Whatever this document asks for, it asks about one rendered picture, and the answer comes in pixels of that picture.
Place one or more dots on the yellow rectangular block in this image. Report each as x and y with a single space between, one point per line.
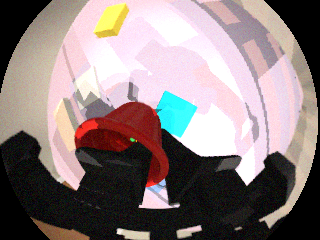
111 21

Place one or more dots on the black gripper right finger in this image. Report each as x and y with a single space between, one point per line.
186 166

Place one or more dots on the tan flat block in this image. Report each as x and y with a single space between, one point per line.
66 123

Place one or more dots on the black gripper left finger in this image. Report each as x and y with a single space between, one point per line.
131 164

